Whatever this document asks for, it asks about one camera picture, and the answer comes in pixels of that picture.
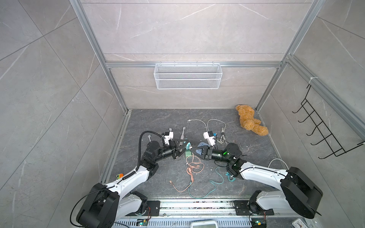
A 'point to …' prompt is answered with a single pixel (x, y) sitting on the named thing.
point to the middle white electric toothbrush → (170, 132)
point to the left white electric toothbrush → (149, 137)
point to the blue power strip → (202, 144)
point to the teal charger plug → (188, 144)
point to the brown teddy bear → (248, 122)
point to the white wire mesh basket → (202, 75)
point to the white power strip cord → (277, 158)
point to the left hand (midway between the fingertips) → (190, 143)
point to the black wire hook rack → (336, 148)
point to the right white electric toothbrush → (182, 137)
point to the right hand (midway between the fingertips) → (193, 152)
